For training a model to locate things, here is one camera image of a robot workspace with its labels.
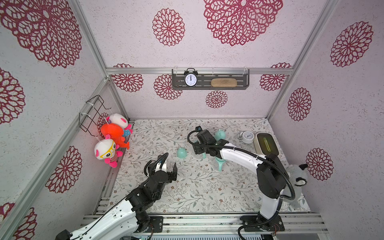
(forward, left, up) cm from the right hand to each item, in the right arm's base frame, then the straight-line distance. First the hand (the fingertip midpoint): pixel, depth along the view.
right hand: (198, 141), depth 90 cm
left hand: (-17, +17, +3) cm, 24 cm away
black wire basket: (-2, +56, +21) cm, 60 cm away
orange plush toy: (+2, +50, +7) cm, 50 cm away
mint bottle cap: (-2, +11, -10) cm, 15 cm away
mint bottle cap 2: (+3, -13, +4) cm, 13 cm away
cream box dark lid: (+6, -44, -9) cm, 45 cm away
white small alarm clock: (+13, -35, -11) cm, 39 cm away
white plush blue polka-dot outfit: (+11, +49, +7) cm, 51 cm away
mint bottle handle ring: (-12, -12, -2) cm, 18 cm away
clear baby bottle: (-3, 0, -13) cm, 13 cm away
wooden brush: (+28, -15, +23) cm, 39 cm away
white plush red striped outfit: (-11, +49, +7) cm, 51 cm away
